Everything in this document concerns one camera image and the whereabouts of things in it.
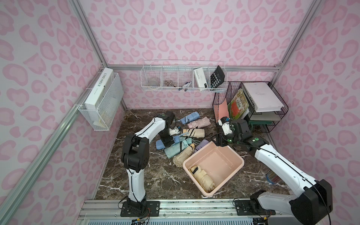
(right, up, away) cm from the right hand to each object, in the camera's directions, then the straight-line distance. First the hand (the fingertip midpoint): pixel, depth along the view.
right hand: (214, 136), depth 79 cm
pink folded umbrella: (-6, +7, +25) cm, 26 cm away
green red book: (+22, +20, +24) cm, 38 cm away
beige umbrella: (-6, -23, -1) cm, 24 cm away
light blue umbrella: (-12, +12, +31) cm, 35 cm away
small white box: (-6, +37, +12) cm, 39 cm away
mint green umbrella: (-18, -6, +13) cm, 23 cm away
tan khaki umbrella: (-20, -15, +6) cm, 26 cm away
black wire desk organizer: (+40, +8, +21) cm, 46 cm away
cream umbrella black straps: (-10, +1, +17) cm, 19 cm away
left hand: (-30, -2, +15) cm, 34 cm away
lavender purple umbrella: (-4, -6, +16) cm, 17 cm away
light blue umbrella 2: (-33, -7, +14) cm, 37 cm away
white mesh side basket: (-63, +17, +7) cm, 65 cm away
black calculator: (+4, +37, +13) cm, 39 cm away
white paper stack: (+36, +25, +17) cm, 47 cm away
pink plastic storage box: (0, -21, +11) cm, 24 cm away
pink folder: (+15, +17, +36) cm, 42 cm away
